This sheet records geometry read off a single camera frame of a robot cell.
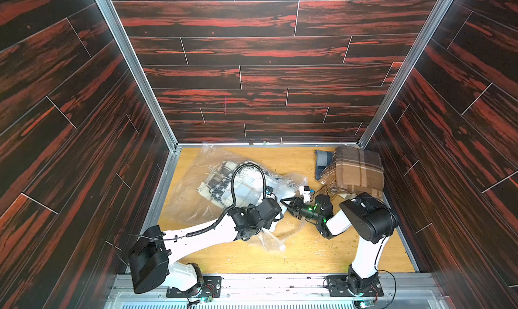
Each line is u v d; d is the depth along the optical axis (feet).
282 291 2.42
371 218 1.70
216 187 3.10
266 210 1.92
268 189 2.26
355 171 3.22
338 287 2.41
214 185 3.21
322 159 3.62
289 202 2.87
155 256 1.34
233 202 2.06
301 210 2.69
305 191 2.90
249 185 3.07
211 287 2.41
